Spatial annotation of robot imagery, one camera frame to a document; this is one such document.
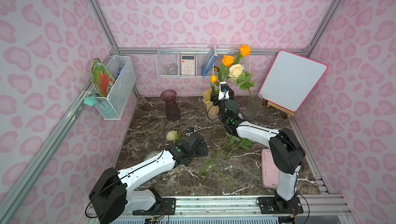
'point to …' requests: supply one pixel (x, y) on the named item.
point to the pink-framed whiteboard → (292, 80)
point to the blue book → (209, 62)
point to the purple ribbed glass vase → (172, 111)
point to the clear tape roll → (171, 70)
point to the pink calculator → (188, 64)
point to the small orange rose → (213, 79)
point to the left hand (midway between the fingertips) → (201, 146)
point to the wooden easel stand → (288, 112)
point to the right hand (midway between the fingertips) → (218, 86)
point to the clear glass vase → (252, 106)
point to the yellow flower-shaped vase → (212, 111)
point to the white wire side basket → (112, 107)
